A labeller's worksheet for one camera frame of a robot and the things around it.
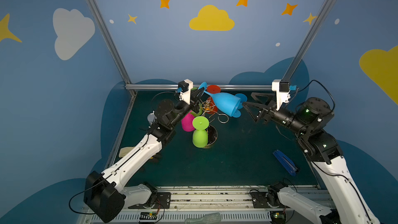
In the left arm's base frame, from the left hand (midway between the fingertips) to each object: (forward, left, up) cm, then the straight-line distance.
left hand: (200, 86), depth 64 cm
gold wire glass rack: (+1, -4, -15) cm, 15 cm away
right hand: (-10, -18, +5) cm, 21 cm away
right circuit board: (-41, -39, -46) cm, 73 cm away
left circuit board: (-42, +24, -47) cm, 67 cm away
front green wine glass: (-12, 0, -21) cm, 24 cm away
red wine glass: (+12, -7, -13) cm, 19 cm away
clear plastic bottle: (-42, -6, -42) cm, 60 cm away
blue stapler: (-17, -49, -40) cm, 65 cm away
